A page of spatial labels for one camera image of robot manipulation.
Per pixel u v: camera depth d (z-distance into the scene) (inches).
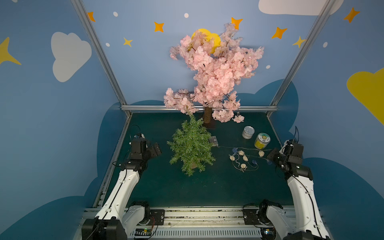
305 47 32.9
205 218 30.1
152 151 29.4
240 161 37.2
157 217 29.5
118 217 16.1
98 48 32.4
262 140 37.7
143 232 28.5
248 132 41.0
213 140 41.7
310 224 16.0
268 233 28.9
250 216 29.4
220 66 26.9
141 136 29.3
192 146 27.7
